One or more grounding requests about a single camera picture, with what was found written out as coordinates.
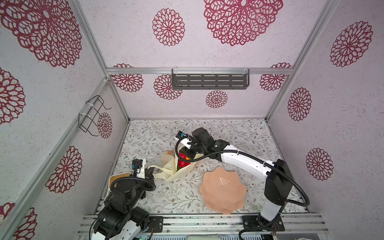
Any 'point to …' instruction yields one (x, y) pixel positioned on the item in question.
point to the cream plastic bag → (168, 170)
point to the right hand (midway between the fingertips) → (180, 145)
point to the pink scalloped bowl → (223, 190)
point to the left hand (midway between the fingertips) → (153, 168)
